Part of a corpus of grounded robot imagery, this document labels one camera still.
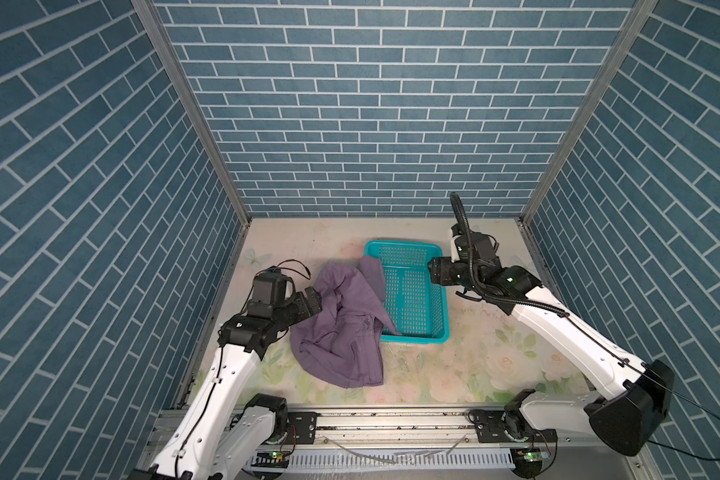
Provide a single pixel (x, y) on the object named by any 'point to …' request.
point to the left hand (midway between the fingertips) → (311, 300)
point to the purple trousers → (342, 344)
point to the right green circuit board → (527, 461)
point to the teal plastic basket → (419, 308)
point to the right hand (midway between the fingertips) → (436, 260)
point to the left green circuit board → (271, 459)
